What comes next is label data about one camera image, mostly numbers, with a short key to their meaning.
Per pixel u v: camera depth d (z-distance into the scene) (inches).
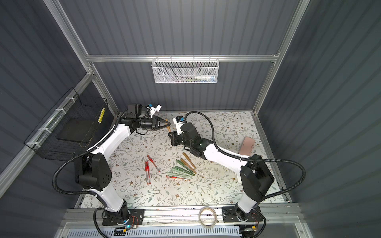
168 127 31.2
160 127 30.0
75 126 28.6
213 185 33.1
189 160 36.9
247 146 38.3
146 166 35.9
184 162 36.1
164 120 30.8
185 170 35.0
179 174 34.2
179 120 27.9
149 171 35.0
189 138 24.4
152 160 36.9
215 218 28.0
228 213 28.7
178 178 34.1
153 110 30.5
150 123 29.0
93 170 18.4
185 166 35.9
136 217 28.5
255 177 17.5
